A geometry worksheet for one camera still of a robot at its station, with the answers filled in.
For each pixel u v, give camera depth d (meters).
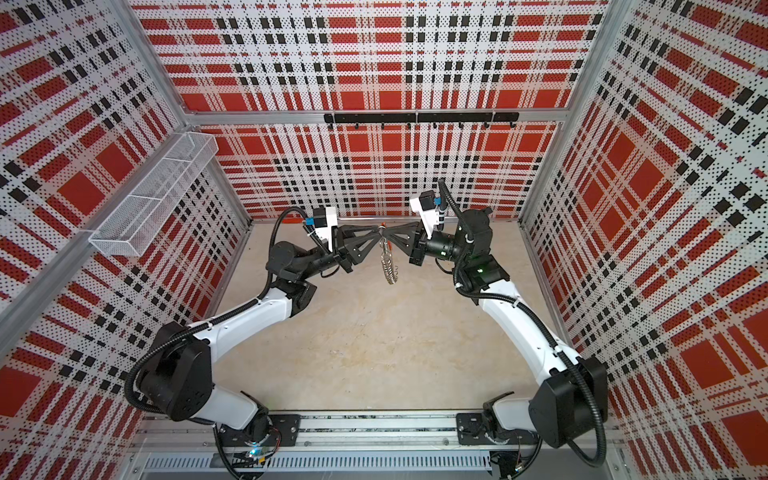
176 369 0.44
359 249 0.64
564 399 0.39
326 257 0.62
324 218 0.57
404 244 0.63
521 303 0.49
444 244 0.60
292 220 1.27
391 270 0.68
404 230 0.61
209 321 0.47
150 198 0.75
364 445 0.74
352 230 0.64
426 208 0.57
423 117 0.88
